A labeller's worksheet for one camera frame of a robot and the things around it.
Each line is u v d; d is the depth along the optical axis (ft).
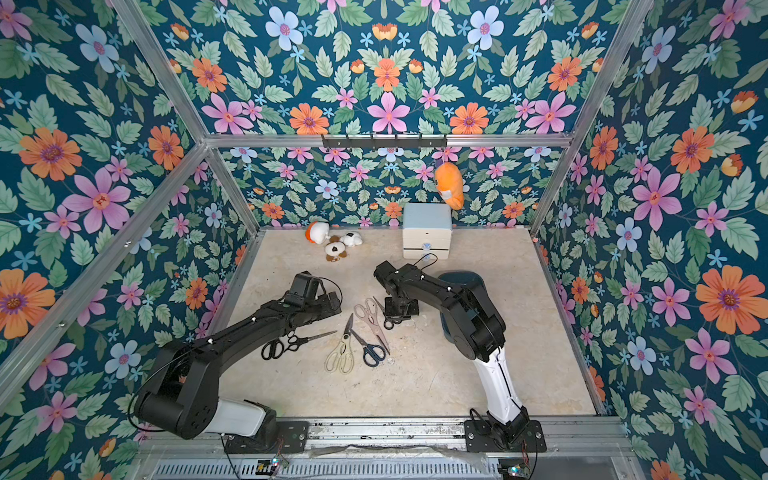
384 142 3.06
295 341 2.96
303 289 2.31
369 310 3.23
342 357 2.84
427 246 3.41
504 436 2.09
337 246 3.63
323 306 2.68
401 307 2.69
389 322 3.06
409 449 2.38
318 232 3.73
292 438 2.41
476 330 1.79
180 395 1.41
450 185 3.19
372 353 2.90
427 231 3.33
